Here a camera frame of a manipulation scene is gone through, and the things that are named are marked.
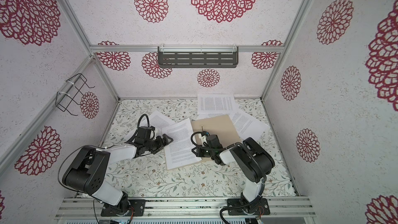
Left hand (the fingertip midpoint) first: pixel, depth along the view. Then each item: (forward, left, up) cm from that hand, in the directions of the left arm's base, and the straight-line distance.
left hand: (168, 145), depth 93 cm
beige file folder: (+16, -33, -4) cm, 37 cm away
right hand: (-2, -14, 0) cm, 14 cm away
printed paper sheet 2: (+22, +11, -3) cm, 25 cm away
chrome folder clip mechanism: (+12, -20, +1) cm, 24 cm away
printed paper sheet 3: (+16, -51, -4) cm, 53 cm away
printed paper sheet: (-4, -6, -2) cm, 8 cm away
